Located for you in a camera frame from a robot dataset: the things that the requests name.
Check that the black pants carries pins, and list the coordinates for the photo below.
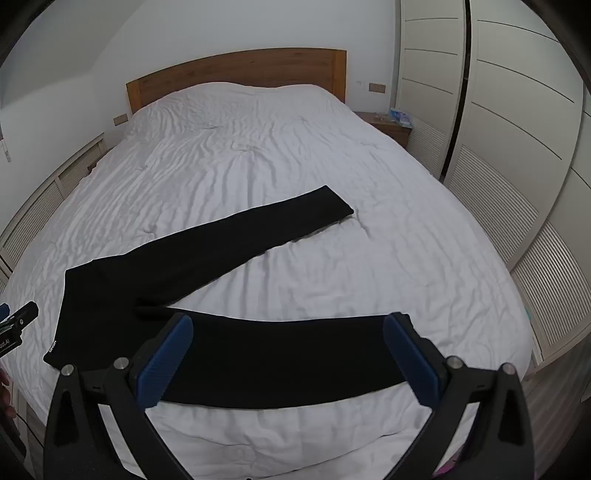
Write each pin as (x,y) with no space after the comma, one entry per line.
(207,249)

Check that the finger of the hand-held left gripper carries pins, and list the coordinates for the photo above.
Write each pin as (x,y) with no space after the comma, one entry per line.
(4,310)
(23,315)

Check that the person's left hand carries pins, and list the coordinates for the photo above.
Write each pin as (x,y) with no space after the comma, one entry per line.
(3,383)

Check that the beige wall socket plate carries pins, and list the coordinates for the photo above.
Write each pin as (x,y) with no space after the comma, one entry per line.
(377,87)
(121,120)

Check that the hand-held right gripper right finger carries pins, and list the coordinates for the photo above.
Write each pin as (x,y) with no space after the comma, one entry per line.
(413,364)

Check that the white louvered wardrobe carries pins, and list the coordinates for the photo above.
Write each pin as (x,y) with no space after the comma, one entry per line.
(508,92)

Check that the wooden nightstand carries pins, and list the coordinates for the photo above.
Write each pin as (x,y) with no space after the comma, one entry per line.
(392,131)

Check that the bed with white duvet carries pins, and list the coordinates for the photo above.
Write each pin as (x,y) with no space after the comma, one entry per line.
(277,161)

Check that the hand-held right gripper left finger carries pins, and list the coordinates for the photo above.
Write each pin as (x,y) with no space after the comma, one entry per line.
(159,369)

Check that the pink cloth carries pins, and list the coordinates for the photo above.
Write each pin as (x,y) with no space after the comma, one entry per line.
(451,474)

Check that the wooden headboard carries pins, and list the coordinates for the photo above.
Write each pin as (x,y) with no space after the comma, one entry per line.
(231,69)

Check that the white wall switch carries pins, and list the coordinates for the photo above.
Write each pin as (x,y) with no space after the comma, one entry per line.
(4,151)

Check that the blue packet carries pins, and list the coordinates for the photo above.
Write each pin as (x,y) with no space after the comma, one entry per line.
(399,117)

